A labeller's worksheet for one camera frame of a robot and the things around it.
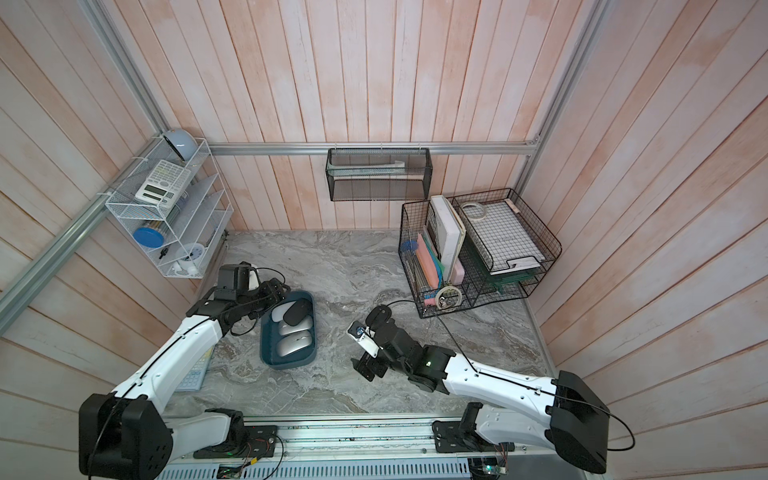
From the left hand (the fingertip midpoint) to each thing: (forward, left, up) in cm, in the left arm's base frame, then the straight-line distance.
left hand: (284, 296), depth 85 cm
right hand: (-12, -24, -2) cm, 27 cm away
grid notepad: (+19, -67, +6) cm, 70 cm away
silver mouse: (-8, -1, -14) cm, 16 cm away
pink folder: (+20, -44, -7) cm, 49 cm away
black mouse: (+1, -2, -10) cm, 11 cm away
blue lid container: (+7, +33, +17) cm, 38 cm away
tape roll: (+8, -52, -14) cm, 54 cm away
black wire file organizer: (+15, -47, -1) cm, 49 cm away
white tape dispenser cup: (+12, +31, +3) cm, 34 cm away
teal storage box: (-7, +6, -13) cm, 16 cm away
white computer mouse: (+1, +4, -11) cm, 11 cm away
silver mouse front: (-4, +2, -13) cm, 14 cm away
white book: (+15, -49, +11) cm, 52 cm away
